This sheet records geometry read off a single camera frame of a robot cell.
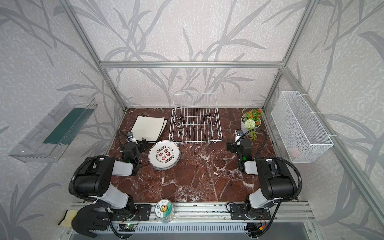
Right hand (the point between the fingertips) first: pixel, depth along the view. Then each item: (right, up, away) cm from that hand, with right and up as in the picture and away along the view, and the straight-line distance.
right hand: (237, 134), depth 95 cm
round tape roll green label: (-40, -32, -28) cm, 58 cm away
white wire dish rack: (-28, +10, +17) cm, 34 cm away
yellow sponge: (-88, -38, -23) cm, 98 cm away
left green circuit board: (-59, -43, -24) cm, 77 cm away
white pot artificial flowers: (+8, +9, -3) cm, 12 cm away
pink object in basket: (+24, -7, -22) cm, 33 cm away
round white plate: (-46, -12, -4) cm, 48 cm away
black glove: (-79, -39, -23) cm, 91 cm away
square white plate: (-68, +3, +10) cm, 69 cm away
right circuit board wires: (+3, -44, -23) cm, 50 cm away
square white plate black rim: (-57, +4, +10) cm, 58 cm away
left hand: (-63, 0, -2) cm, 63 cm away
